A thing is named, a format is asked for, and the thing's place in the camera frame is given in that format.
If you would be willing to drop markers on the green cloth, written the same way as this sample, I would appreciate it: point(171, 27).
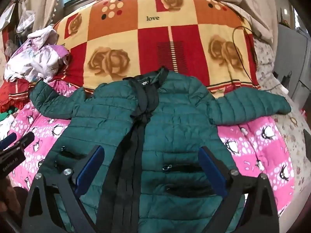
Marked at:
point(6, 115)

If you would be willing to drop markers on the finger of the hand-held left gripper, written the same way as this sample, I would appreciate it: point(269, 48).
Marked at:
point(25, 139)
point(7, 141)

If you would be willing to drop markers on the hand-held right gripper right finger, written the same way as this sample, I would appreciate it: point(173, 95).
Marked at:
point(211, 172)

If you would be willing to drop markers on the rose-printed checked blanket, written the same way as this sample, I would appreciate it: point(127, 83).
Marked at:
point(150, 41)

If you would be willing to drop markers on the beige curtain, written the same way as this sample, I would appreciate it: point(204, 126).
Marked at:
point(252, 7)
point(36, 2)

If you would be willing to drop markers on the green puffer jacket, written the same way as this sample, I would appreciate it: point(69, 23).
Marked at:
point(175, 131)

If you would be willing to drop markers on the pile of white-purple floral clothes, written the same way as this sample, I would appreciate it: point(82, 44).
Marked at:
point(36, 55)

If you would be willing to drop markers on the beige floral bedsheet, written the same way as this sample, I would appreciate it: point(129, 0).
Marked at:
point(291, 136)

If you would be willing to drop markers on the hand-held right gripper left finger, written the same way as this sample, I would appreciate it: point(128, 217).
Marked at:
point(90, 167)

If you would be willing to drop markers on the red cloth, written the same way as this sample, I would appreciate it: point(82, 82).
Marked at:
point(14, 92)

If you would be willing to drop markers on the grey cabinet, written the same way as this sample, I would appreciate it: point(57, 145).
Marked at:
point(289, 51)

